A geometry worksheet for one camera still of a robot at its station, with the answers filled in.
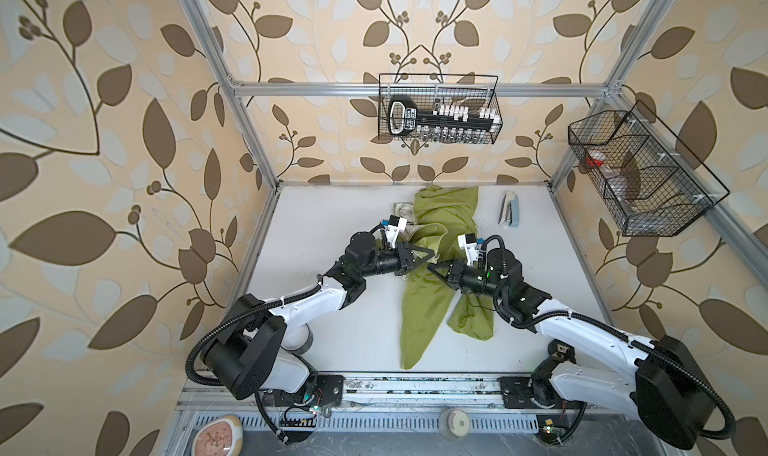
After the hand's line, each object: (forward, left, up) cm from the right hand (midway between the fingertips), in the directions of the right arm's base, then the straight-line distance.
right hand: (428, 270), depth 75 cm
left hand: (+1, -2, +5) cm, 6 cm away
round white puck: (-31, -3, -8) cm, 32 cm away
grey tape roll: (-9, +36, -21) cm, 43 cm away
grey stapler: (+32, -34, -17) cm, 49 cm away
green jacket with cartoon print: (+25, -6, -11) cm, 28 cm away
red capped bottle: (+25, -47, +14) cm, 55 cm away
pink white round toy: (-31, +49, -17) cm, 61 cm away
